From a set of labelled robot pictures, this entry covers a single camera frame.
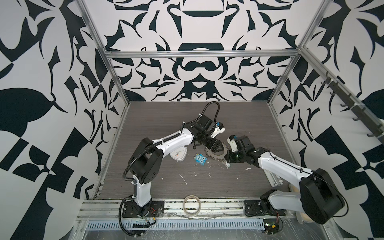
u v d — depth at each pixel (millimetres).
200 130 673
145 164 476
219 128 767
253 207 743
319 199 419
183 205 744
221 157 885
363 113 548
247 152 673
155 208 732
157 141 510
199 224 714
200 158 893
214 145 743
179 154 898
